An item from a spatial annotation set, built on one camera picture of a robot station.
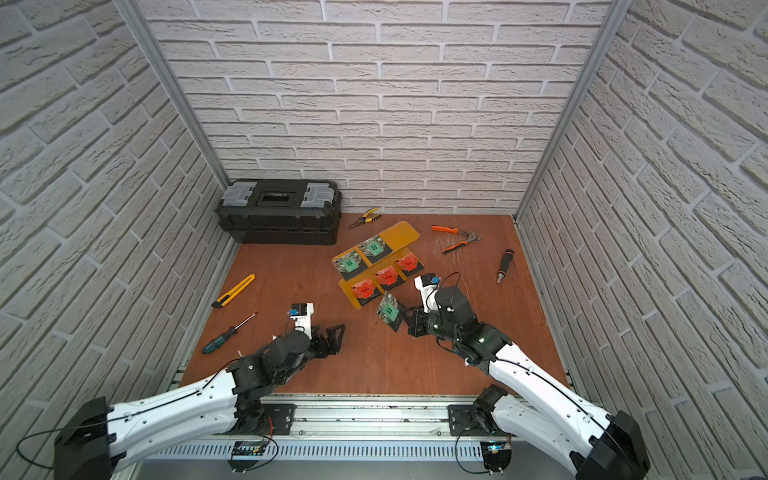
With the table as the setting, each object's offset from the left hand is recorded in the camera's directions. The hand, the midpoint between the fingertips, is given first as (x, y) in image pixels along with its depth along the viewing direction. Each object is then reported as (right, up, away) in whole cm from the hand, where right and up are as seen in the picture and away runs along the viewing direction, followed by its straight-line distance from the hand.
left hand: (337, 325), depth 80 cm
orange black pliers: (+46, +25, +33) cm, 61 cm away
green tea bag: (+2, +16, +7) cm, 18 cm away
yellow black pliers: (+3, +33, +38) cm, 50 cm away
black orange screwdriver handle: (+57, +18, +25) cm, 65 cm away
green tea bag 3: (+14, +5, -2) cm, 15 cm away
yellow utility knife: (-41, +3, +14) cm, 43 cm away
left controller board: (-22, -29, -7) cm, 37 cm away
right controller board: (+40, -29, -10) cm, 50 cm away
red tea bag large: (+6, +7, +17) cm, 19 cm away
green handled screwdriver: (-35, -6, +7) cm, 36 cm away
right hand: (+18, +4, -4) cm, 19 cm away
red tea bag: (+21, +15, +23) cm, 35 cm away
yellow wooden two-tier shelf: (+9, +15, +8) cm, 19 cm away
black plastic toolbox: (-23, +33, +19) cm, 45 cm away
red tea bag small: (+13, +11, +21) cm, 27 cm away
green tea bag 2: (+10, +21, +11) cm, 26 cm away
